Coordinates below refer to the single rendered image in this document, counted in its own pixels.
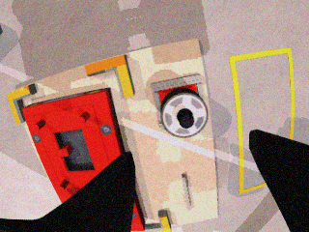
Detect yellow rectangular outline on table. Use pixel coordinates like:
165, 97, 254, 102
229, 47, 295, 193

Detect black wheel with beige hub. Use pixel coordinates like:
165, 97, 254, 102
159, 88, 209, 138

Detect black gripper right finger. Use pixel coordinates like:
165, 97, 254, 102
248, 129, 309, 232

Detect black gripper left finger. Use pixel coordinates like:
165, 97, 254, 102
0, 152, 136, 232

